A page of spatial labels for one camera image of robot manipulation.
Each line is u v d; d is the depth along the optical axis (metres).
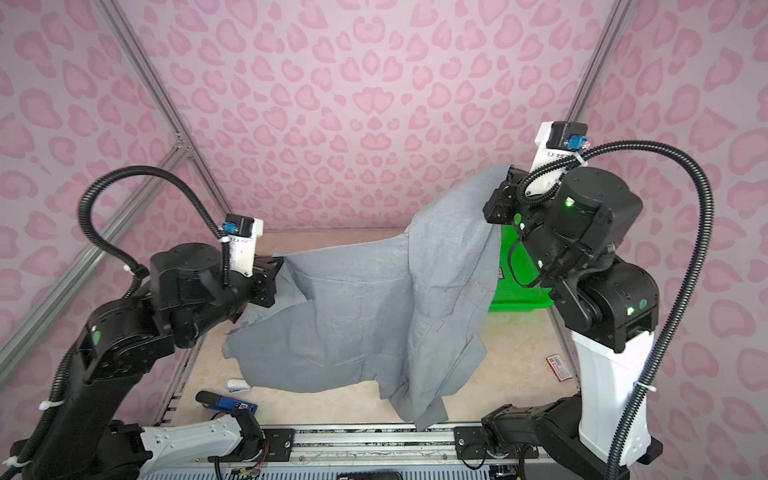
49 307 0.55
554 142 0.34
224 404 0.77
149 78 0.78
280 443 0.73
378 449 0.73
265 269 0.46
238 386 0.80
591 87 0.80
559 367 0.84
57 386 0.34
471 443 0.74
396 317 0.66
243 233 0.43
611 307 0.28
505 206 0.40
